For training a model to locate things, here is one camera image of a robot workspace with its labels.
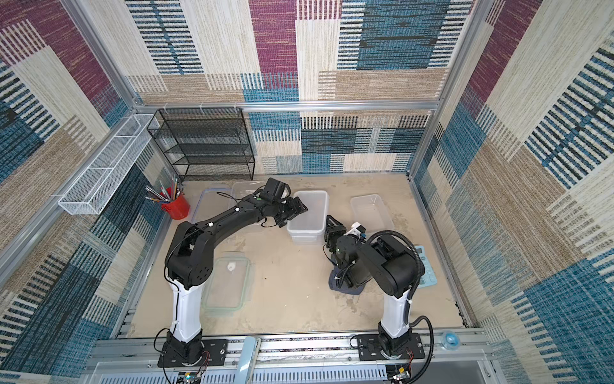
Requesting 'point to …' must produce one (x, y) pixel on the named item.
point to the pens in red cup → (164, 195)
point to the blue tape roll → (450, 340)
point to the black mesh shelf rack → (205, 144)
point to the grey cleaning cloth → (332, 285)
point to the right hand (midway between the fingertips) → (325, 217)
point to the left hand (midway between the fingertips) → (305, 216)
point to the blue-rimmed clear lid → (213, 202)
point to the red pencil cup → (177, 210)
